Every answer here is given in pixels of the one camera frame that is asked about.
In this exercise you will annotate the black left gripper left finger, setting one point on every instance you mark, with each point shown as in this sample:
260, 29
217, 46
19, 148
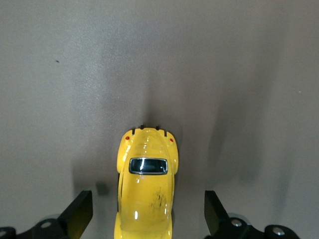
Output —
69, 224

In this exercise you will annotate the yellow beetle toy car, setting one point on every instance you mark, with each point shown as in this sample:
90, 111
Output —
145, 194

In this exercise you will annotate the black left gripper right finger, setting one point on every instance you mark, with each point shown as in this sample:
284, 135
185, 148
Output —
220, 225

